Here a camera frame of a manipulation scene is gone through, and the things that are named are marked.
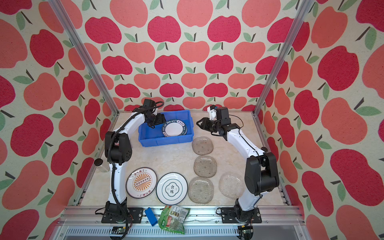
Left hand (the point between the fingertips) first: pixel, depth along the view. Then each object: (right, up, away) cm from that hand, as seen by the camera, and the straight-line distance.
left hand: (164, 121), depth 103 cm
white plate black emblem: (+8, -38, -21) cm, 44 cm away
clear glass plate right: (+43, -37, -19) cm, 60 cm away
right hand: (+25, -1, -16) cm, 30 cm away
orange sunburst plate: (-10, -36, -19) cm, 41 cm away
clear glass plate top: (+27, -17, -2) cm, 31 cm away
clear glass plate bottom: (+25, -39, -21) cm, 51 cm away
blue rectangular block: (-1, -49, -28) cm, 57 cm away
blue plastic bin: (-9, -11, +2) cm, 14 cm away
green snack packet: (+10, -48, -31) cm, 58 cm away
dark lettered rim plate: (+7, -4, +5) cm, 10 cm away
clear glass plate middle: (+28, -28, -12) cm, 41 cm away
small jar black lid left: (-32, -27, -19) cm, 46 cm away
